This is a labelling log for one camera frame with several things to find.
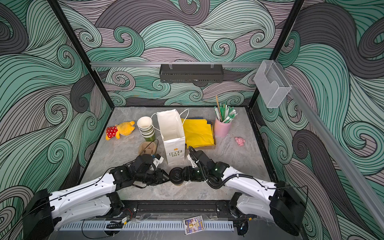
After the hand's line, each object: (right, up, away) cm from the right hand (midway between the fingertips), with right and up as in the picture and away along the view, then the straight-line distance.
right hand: (182, 178), depth 76 cm
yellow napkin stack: (+10, +21, +24) cm, 34 cm away
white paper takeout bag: (-8, +25, +19) cm, 33 cm away
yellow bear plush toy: (-41, +24, +24) cm, 53 cm away
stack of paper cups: (-21, +26, +8) cm, 35 cm away
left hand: (-6, 0, -2) cm, 6 cm away
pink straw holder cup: (+26, +23, +25) cm, 43 cm away
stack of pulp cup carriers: (-23, +13, +15) cm, 30 cm away
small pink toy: (+37, +16, +20) cm, 45 cm away
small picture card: (+5, -19, -8) cm, 21 cm away
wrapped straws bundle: (+27, +34, +19) cm, 48 cm away
